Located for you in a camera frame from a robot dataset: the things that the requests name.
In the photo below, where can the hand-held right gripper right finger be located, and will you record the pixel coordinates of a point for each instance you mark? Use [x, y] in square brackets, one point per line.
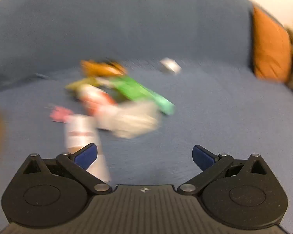
[202, 158]

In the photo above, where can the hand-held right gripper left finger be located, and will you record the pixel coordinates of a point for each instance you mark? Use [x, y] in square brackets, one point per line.
[86, 155]

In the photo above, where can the red white toothpaste box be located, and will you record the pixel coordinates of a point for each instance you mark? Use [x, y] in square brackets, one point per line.
[81, 131]

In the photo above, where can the red white pill bottle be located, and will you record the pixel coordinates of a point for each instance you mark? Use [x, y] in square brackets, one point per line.
[95, 100]

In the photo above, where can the teal box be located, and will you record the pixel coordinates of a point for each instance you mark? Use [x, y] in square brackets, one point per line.
[164, 104]

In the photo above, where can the green cardboard box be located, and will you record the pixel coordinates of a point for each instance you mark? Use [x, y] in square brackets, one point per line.
[131, 87]

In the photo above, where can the orange toy mixer truck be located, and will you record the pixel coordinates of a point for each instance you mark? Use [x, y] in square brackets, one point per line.
[100, 68]

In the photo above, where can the small white box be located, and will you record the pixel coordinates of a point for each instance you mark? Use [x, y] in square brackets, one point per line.
[170, 65]

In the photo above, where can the orange cushion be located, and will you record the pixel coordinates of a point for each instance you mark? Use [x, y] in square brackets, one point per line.
[271, 48]

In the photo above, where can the blue fabric sofa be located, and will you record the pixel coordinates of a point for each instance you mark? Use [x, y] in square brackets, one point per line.
[161, 29]

